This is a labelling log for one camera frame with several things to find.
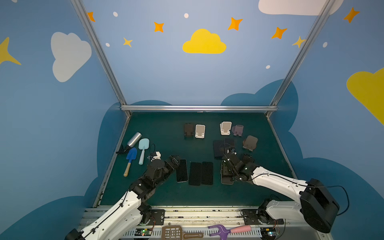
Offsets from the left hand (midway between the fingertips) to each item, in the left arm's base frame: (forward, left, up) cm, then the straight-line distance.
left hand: (180, 161), depth 79 cm
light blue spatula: (+21, +29, -16) cm, 39 cm away
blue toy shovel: (+12, +34, -15) cm, 39 cm away
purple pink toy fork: (-29, -22, -14) cm, 39 cm away
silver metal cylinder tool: (+21, +35, -12) cm, 42 cm away
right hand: (+3, -27, -9) cm, 29 cm away
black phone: (+1, -8, -15) cm, 17 cm away
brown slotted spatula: (-30, +1, -14) cm, 33 cm away
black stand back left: (+30, -3, -11) cm, 32 cm away
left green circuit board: (-30, +17, -14) cm, 37 cm away
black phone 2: (+1, -16, -17) cm, 23 cm away
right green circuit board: (-30, -44, -15) cm, 55 cm away
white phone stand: (+32, -30, -10) cm, 45 cm away
